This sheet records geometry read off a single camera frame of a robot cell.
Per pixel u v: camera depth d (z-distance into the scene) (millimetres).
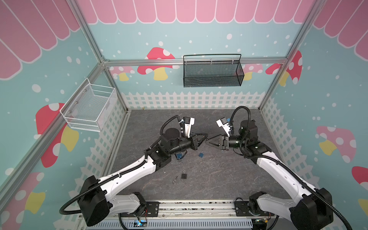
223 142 625
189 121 621
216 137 662
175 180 837
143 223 724
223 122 646
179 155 921
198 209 759
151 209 745
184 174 866
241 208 743
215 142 660
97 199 387
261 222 714
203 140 663
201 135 670
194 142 593
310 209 384
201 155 945
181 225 1582
